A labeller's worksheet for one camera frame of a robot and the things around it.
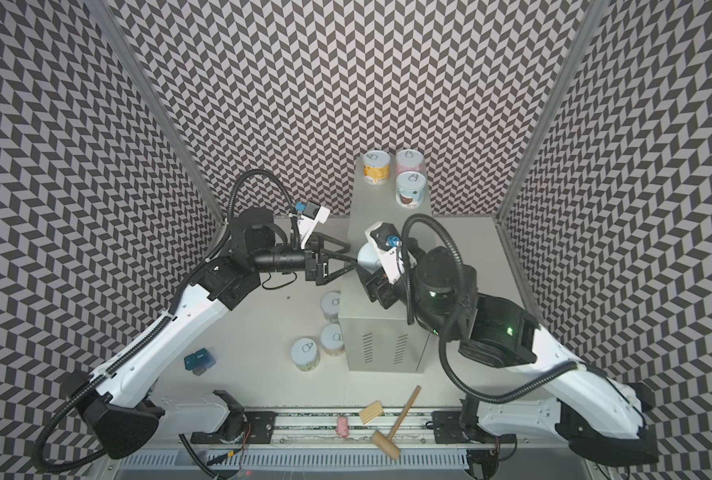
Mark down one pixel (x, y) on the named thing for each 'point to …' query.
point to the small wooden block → (371, 412)
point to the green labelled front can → (304, 354)
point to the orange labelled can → (332, 340)
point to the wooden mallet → (388, 445)
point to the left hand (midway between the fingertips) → (353, 260)
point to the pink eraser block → (342, 426)
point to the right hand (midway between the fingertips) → (373, 261)
